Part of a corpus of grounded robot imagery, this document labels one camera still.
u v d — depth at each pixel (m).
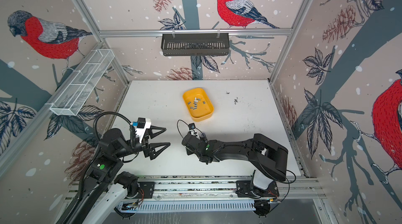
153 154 0.56
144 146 0.56
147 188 0.73
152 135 0.66
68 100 0.71
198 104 1.07
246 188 0.73
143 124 0.56
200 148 0.63
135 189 0.70
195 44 1.06
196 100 1.09
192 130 0.74
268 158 0.44
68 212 0.43
